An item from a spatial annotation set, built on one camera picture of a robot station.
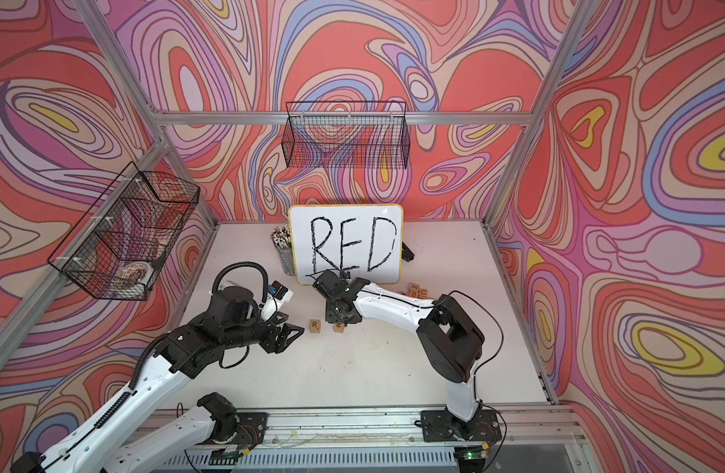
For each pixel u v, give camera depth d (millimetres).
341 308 626
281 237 908
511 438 719
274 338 630
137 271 721
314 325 885
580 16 693
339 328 896
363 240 889
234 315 541
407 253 1048
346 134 970
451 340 475
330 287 681
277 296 619
